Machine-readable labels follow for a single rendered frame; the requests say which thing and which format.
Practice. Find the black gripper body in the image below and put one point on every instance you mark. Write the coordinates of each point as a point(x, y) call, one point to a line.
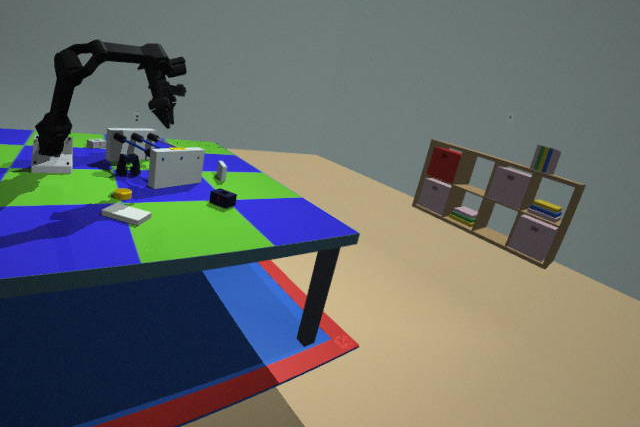
point(159, 100)

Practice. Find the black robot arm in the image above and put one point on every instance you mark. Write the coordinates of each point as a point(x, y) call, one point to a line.
point(55, 126)

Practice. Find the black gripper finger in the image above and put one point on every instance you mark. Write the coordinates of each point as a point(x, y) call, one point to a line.
point(170, 113)
point(162, 115)

